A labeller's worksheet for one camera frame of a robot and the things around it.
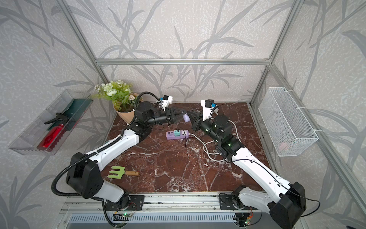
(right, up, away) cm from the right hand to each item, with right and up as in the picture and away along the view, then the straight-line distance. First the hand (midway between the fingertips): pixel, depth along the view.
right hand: (188, 111), depth 66 cm
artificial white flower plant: (-43, +12, +21) cm, 49 cm away
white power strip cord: (+10, -24, +27) cm, 37 cm away
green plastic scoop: (-57, -2, +2) cm, 57 cm away
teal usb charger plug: (-9, -14, +29) cm, 33 cm away
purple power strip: (-14, -16, +32) cm, 38 cm away
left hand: (-1, -2, +1) cm, 3 cm away
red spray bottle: (-58, -11, -6) cm, 59 cm away
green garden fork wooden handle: (-41, -36, +18) cm, 58 cm away
